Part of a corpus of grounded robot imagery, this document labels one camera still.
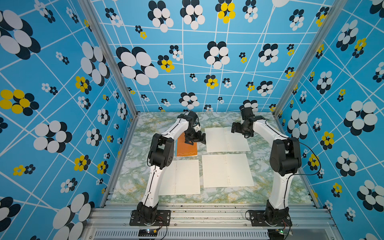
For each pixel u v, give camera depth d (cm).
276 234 70
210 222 74
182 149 99
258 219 72
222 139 105
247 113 79
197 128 96
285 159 54
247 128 83
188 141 98
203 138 91
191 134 87
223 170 90
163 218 73
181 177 88
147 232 72
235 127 91
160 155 60
